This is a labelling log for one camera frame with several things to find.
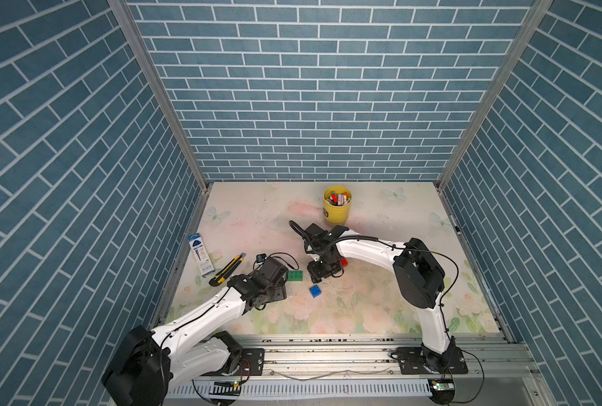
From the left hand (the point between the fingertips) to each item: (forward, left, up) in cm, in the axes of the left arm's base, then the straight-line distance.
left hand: (282, 292), depth 83 cm
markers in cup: (+34, -21, +9) cm, 41 cm away
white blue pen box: (+16, +33, -4) cm, 37 cm away
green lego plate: (+7, -4, -3) cm, 9 cm away
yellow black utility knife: (+9, +21, -3) cm, 23 cm away
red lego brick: (+12, -22, -1) cm, 25 cm away
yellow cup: (+29, -19, +5) cm, 35 cm away
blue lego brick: (+1, -11, -3) cm, 12 cm away
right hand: (+6, -12, -2) cm, 14 cm away
